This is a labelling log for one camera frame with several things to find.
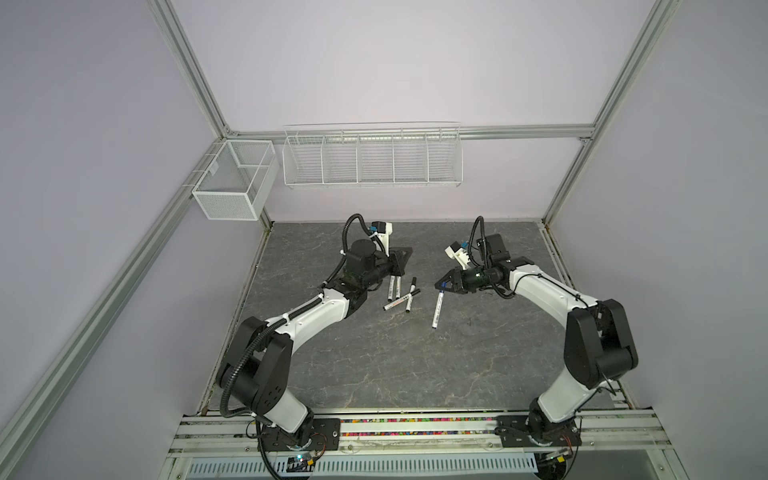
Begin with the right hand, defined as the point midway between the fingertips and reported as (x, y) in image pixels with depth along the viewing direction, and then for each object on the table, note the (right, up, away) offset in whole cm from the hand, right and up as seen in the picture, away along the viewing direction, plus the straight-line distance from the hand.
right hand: (438, 289), depth 86 cm
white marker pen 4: (-6, -2, +13) cm, 14 cm away
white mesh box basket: (-67, +35, +16) cm, 77 cm away
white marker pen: (-14, -2, +14) cm, 20 cm away
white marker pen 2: (-12, -1, +14) cm, 18 cm away
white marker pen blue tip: (0, -5, -2) cm, 6 cm away
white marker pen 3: (-7, -2, +13) cm, 15 cm away
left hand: (-7, +11, -5) cm, 14 cm away
